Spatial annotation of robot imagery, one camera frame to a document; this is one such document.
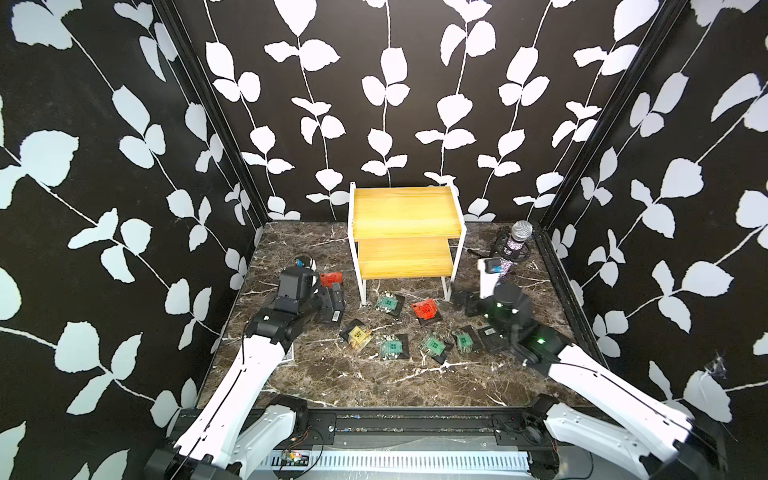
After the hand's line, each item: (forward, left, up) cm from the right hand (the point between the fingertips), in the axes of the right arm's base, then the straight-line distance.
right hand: (465, 276), depth 76 cm
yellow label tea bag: (-7, +30, -23) cm, 38 cm away
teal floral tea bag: (-10, +18, -23) cm, 31 cm away
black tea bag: (+5, +20, -23) cm, 31 cm away
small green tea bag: (-8, -3, -23) cm, 24 cm away
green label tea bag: (-10, +6, -23) cm, 26 cm away
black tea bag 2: (+2, +8, -23) cm, 25 cm away
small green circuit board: (-38, +42, -24) cm, 62 cm away
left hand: (-2, +36, -3) cm, 36 cm away
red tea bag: (+14, +43, -23) cm, 51 cm away
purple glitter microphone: (+9, -15, +7) cm, 19 cm away
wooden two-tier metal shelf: (+7, +16, +10) cm, 20 cm away
